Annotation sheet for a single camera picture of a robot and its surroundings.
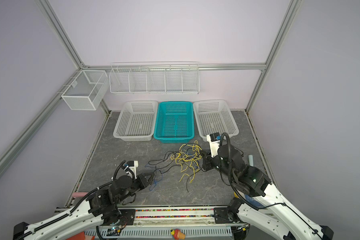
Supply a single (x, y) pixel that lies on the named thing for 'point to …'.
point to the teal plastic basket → (174, 122)
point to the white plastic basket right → (214, 116)
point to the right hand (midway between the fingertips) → (201, 152)
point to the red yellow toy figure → (176, 234)
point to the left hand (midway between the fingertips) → (155, 176)
